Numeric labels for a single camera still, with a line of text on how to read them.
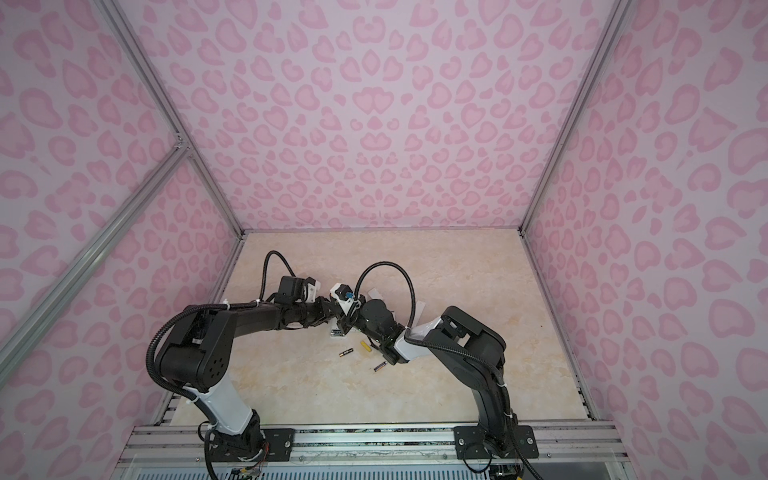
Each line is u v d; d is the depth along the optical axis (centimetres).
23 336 51
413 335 62
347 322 73
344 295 72
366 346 90
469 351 50
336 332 91
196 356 48
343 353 88
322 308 85
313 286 92
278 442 74
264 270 81
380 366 86
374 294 101
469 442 73
